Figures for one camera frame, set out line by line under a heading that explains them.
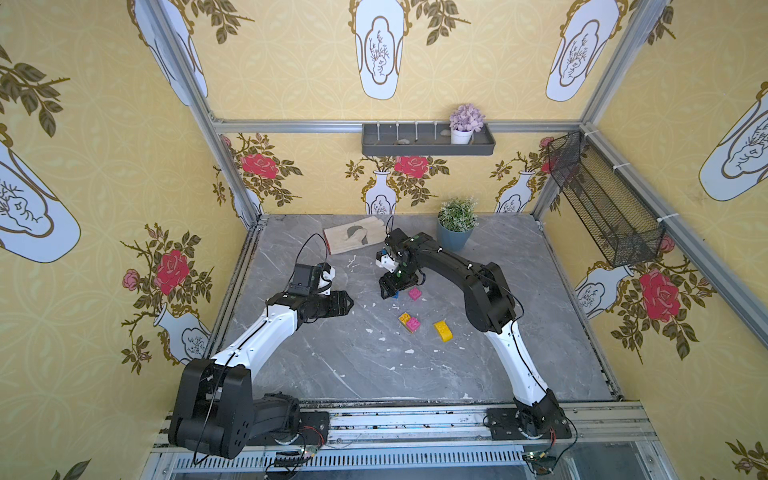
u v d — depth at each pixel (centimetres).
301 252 110
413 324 88
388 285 89
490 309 61
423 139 93
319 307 73
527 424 66
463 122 82
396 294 98
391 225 122
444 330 90
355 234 113
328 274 81
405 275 87
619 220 84
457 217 101
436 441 73
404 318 92
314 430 73
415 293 98
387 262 94
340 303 77
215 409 40
